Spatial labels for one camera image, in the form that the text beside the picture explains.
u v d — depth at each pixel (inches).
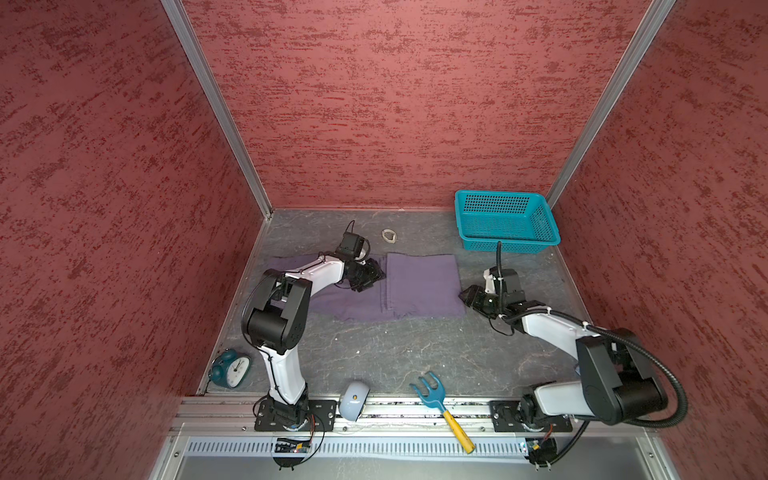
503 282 28.5
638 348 16.6
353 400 26.9
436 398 29.8
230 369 29.9
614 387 17.0
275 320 19.5
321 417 29.2
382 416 29.9
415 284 38.9
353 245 31.2
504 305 27.7
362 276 33.5
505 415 29.2
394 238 43.3
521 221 46.8
